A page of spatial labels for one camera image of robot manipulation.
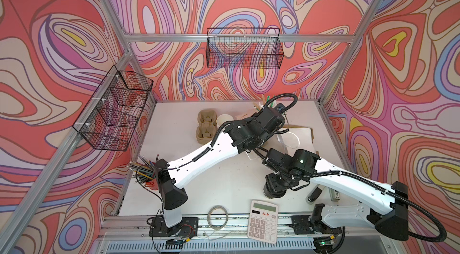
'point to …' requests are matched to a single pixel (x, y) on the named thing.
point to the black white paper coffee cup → (274, 193)
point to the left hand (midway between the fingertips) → (266, 122)
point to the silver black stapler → (310, 199)
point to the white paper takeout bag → (291, 138)
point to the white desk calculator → (263, 221)
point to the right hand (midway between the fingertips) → (279, 191)
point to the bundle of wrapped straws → (257, 105)
